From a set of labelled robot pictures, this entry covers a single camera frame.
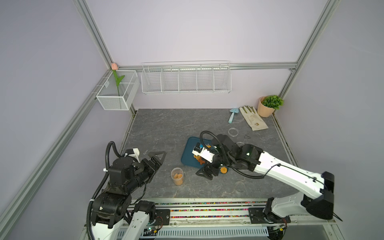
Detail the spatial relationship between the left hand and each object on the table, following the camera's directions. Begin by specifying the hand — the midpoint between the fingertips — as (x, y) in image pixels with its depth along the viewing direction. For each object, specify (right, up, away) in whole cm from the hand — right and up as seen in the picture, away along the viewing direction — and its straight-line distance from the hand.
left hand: (163, 160), depth 62 cm
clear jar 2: (+37, +10, +34) cm, 51 cm away
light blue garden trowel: (+44, +27, +58) cm, 78 cm away
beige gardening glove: (+58, +20, +53) cm, 81 cm away
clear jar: (+3, -13, +22) cm, 26 cm away
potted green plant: (+65, +30, +46) cm, 85 cm away
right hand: (+16, -3, +6) cm, 17 cm away
